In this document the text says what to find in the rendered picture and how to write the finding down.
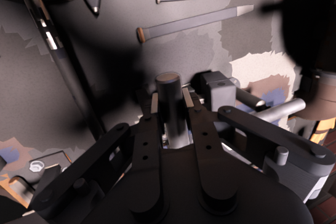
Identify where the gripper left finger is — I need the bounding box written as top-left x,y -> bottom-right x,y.
27,92 -> 166,222

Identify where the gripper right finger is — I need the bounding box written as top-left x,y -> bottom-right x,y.
182,87 -> 336,212

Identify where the grey hex bolt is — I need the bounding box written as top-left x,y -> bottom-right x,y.
28,160 -> 44,174

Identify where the dark grey bracket plate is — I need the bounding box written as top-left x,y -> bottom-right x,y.
0,150 -> 73,198

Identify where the grey brown cylinder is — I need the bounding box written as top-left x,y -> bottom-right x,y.
295,68 -> 336,121

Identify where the light grey metal rod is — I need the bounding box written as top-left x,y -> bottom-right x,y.
250,97 -> 307,124

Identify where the grey chisel with copper end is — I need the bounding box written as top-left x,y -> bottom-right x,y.
135,4 -> 255,43

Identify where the grey square block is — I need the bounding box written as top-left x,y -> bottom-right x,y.
199,72 -> 238,112

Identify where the black round housing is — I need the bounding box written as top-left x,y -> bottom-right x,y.
260,0 -> 336,103

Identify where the dark grey cylinder handle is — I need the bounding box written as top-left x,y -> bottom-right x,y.
154,71 -> 194,150

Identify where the dark grey short rod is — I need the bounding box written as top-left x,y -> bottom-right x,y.
234,86 -> 266,110

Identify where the long dark metal bar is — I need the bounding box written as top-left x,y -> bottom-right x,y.
11,0 -> 107,142

